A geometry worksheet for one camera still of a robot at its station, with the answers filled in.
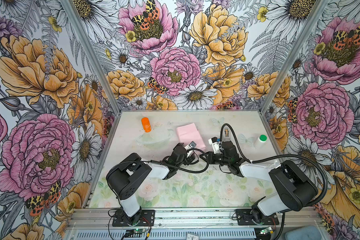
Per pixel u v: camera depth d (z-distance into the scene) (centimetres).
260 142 94
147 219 74
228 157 72
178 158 71
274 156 55
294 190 45
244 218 73
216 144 83
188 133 100
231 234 65
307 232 68
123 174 49
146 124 104
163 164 64
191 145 79
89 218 76
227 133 103
